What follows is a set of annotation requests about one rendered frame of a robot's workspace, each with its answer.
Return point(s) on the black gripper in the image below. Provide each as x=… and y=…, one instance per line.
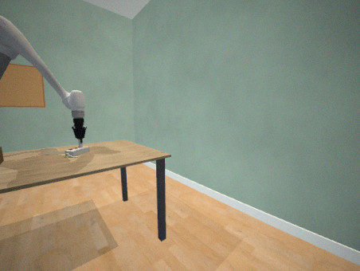
x=78, y=131

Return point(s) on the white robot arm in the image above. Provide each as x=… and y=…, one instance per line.
x=11, y=40

